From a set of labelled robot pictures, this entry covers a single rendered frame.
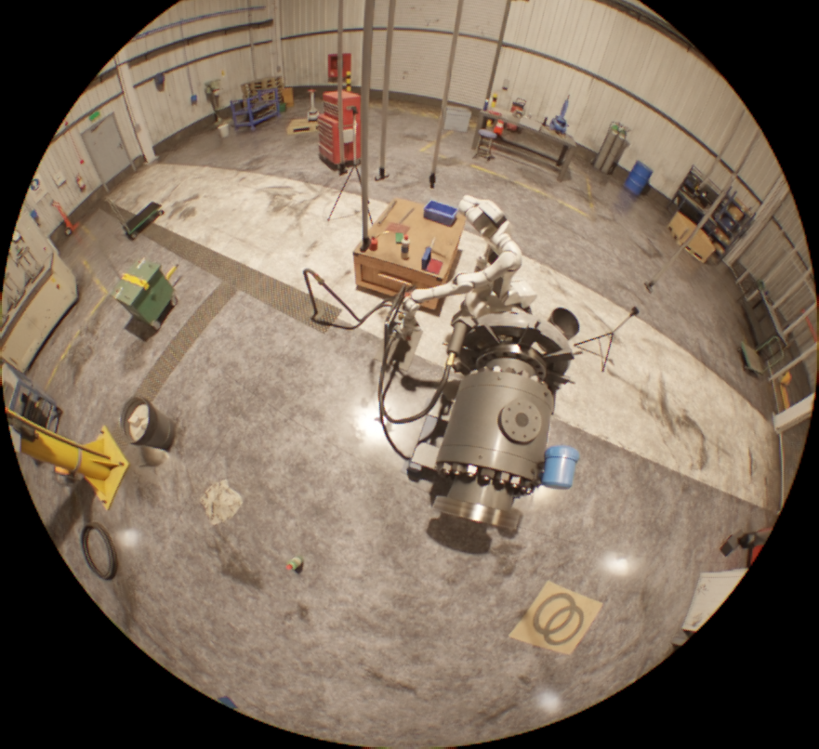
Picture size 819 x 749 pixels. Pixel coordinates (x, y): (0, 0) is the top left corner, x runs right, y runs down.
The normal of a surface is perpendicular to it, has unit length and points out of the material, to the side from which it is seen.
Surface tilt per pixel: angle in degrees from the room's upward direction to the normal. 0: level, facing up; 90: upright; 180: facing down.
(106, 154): 90
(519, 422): 0
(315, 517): 0
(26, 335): 90
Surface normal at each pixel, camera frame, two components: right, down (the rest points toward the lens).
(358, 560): 0.09, -0.51
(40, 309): 0.81, 0.54
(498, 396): -0.32, -0.60
